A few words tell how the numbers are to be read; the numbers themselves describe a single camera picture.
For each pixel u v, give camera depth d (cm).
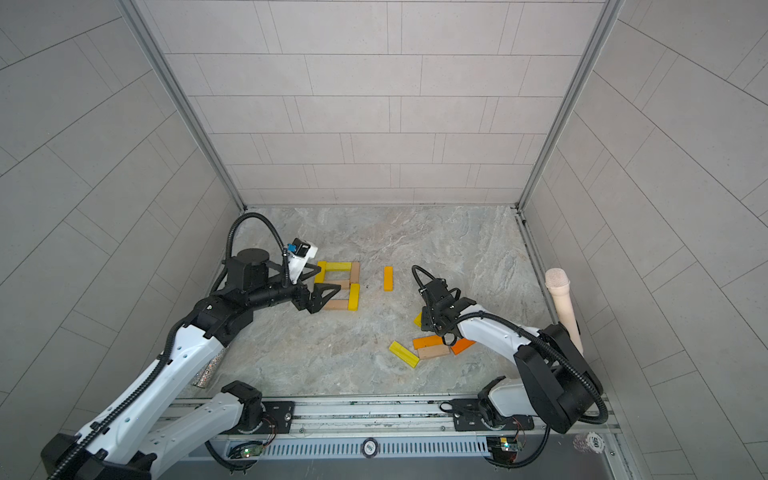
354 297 91
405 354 80
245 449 67
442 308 67
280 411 72
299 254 59
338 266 98
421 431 71
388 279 96
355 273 98
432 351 82
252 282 54
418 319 86
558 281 62
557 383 41
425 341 84
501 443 69
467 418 71
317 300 61
